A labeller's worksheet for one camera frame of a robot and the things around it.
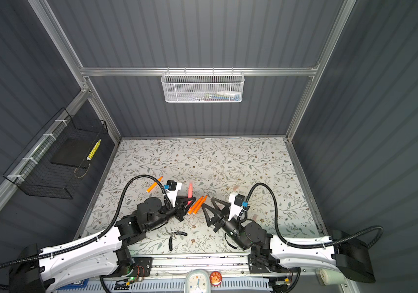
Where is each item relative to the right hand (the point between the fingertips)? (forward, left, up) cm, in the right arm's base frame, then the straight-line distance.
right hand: (208, 206), depth 65 cm
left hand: (+5, +6, -4) cm, 9 cm away
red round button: (-20, -2, -23) cm, 30 cm away
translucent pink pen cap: (+21, -13, -25) cm, 35 cm away
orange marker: (+14, +4, -24) cm, 28 cm away
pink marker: (+6, +7, 0) cm, 9 cm away
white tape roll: (-20, -42, -17) cm, 49 cm away
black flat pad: (+21, +57, +6) cm, 62 cm away
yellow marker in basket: (+23, +50, +5) cm, 55 cm away
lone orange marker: (+23, +32, -24) cm, 46 cm away
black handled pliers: (-3, +17, -24) cm, 29 cm away
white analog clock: (-21, +5, -21) cm, 30 cm away
